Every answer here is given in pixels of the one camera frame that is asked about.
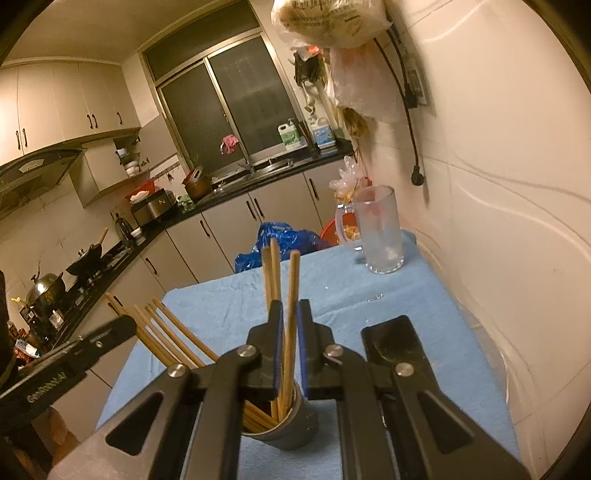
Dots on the blue plastic bag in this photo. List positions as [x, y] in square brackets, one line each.
[295, 240]

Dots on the black smartphone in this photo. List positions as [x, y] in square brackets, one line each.
[392, 341]

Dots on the beige lower kitchen cabinets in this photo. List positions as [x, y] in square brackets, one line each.
[221, 230]

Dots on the open wall shelf cabinet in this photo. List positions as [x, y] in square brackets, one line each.
[97, 170]

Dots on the pink cloth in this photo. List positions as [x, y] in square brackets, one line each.
[230, 143]

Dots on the white bottle blue label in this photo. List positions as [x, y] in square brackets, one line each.
[322, 134]

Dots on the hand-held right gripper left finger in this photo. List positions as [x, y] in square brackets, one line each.
[278, 350]

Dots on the steel countertop appliance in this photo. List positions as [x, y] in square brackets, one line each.
[154, 205]

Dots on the black gas stove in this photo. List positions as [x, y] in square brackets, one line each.
[92, 286]

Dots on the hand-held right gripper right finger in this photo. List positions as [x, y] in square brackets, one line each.
[304, 350]

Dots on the red basket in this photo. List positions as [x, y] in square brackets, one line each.
[141, 190]

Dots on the brown pot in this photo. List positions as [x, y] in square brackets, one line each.
[198, 188]

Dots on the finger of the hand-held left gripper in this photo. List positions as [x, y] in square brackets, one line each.
[106, 337]

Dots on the range hood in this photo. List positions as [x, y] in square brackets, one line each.
[32, 170]

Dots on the large white plastic bag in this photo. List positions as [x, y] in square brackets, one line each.
[323, 18]

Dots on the black kitchen countertop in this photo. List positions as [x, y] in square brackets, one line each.
[277, 168]

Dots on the black wall rack with utensils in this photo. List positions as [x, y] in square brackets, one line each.
[309, 69]

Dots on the dark grey utensil holder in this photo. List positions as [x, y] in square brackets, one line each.
[295, 429]

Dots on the wall socket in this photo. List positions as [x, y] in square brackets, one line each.
[418, 85]

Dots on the steel pot with lid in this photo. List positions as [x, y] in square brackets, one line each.
[46, 290]

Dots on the steel faucet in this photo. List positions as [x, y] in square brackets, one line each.
[244, 157]

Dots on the hanging clear plastic bags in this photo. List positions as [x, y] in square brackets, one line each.
[360, 78]

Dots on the steel kitchen sink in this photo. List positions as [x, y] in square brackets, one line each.
[272, 167]

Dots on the condiment bottles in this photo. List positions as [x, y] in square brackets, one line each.
[23, 346]

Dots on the red plastic basin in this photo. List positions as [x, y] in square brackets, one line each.
[330, 235]

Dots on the bunch of wooden chopsticks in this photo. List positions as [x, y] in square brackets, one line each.
[269, 272]

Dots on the clear glass mug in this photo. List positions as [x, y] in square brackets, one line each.
[378, 230]

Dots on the beige kitchen cabinets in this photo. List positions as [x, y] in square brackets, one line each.
[221, 230]
[69, 101]

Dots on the blue table cloth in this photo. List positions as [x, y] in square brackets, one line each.
[351, 295]

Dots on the single wooden chopstick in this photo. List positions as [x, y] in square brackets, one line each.
[292, 286]

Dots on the black wok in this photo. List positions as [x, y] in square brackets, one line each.
[85, 263]

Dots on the white jug green label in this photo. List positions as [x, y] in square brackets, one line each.
[292, 136]

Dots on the stack of white bowls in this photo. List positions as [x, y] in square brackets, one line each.
[131, 168]

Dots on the dark kettle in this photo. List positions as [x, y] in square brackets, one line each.
[123, 228]

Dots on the kitchen window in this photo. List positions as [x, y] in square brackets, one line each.
[244, 92]

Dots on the beige upper kitchen cabinets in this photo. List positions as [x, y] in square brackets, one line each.
[69, 101]

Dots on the person's left hand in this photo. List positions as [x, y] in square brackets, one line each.
[62, 431]

